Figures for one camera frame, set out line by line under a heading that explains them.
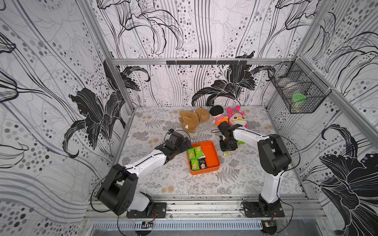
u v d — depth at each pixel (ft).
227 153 3.00
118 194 1.37
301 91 2.62
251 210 2.35
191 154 2.97
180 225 2.51
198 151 2.98
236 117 3.37
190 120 3.24
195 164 2.82
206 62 3.09
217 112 3.52
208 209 2.45
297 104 2.64
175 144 2.19
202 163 2.82
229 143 2.63
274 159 1.67
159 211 2.41
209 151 3.08
